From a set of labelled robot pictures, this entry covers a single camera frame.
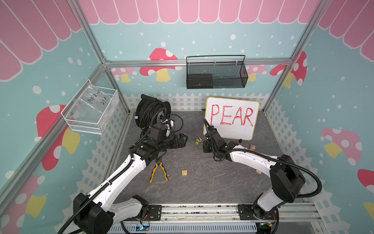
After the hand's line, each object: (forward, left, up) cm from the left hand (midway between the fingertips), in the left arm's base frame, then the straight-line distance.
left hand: (181, 140), depth 77 cm
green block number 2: (+11, -9, -20) cm, 25 cm away
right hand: (+5, -13, -12) cm, 18 cm away
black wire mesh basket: (+45, -23, +13) cm, 52 cm away
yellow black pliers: (-7, +17, -22) cm, 29 cm away
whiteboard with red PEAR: (+23, -33, -8) cm, 41 cm away
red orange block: (+9, -47, -20) cm, 52 cm away
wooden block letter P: (-9, -1, -21) cm, 23 cm away
